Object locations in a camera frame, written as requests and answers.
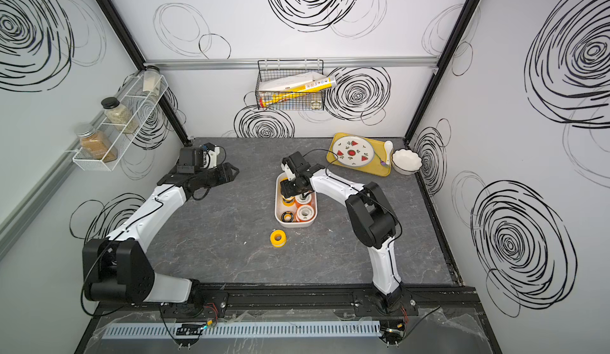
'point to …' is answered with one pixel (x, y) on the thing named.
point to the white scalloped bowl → (406, 162)
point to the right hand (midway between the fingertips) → (287, 189)
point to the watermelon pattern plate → (353, 151)
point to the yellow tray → (377, 167)
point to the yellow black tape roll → (287, 217)
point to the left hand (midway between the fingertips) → (232, 171)
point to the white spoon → (388, 146)
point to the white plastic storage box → (279, 208)
